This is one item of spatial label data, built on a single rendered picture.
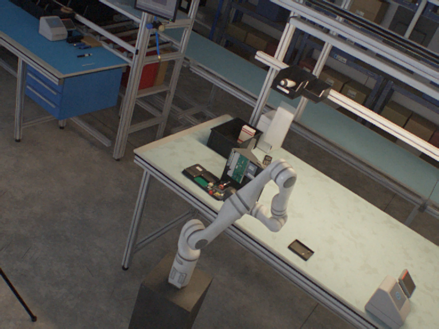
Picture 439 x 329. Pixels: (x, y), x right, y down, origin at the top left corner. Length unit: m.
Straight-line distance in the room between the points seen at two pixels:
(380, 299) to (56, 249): 2.10
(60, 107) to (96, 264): 1.15
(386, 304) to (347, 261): 0.34
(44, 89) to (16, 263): 1.25
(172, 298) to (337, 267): 0.80
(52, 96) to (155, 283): 1.86
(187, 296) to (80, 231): 1.53
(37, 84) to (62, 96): 0.28
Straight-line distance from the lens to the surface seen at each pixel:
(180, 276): 1.88
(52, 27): 3.73
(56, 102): 3.35
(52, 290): 2.93
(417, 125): 5.66
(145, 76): 3.89
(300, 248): 2.15
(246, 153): 2.25
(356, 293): 2.11
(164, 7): 3.07
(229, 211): 1.70
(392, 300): 2.00
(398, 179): 3.45
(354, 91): 5.74
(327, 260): 2.17
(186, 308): 1.88
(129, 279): 3.04
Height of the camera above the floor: 2.30
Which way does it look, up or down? 32 degrees down
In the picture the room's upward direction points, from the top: 21 degrees clockwise
